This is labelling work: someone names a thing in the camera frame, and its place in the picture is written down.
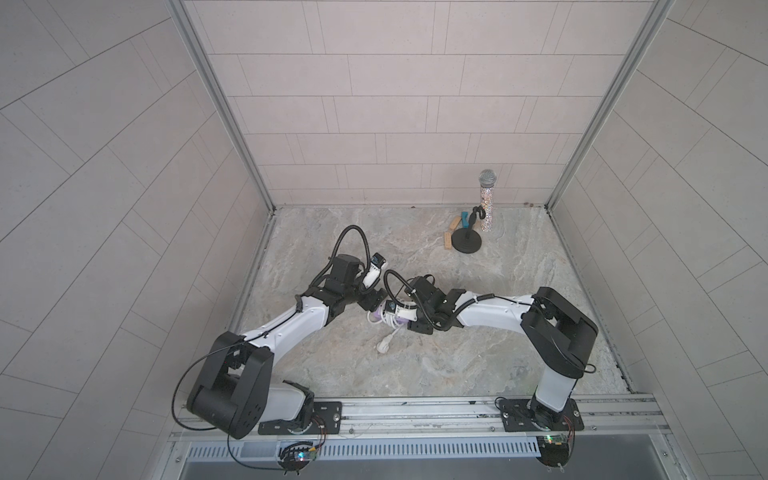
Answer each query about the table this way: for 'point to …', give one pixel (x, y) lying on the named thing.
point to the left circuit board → (296, 456)
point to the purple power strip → (380, 312)
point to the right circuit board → (554, 450)
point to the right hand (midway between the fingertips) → (411, 315)
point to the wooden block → (448, 242)
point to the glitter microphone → (487, 181)
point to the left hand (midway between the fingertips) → (382, 282)
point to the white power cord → (390, 320)
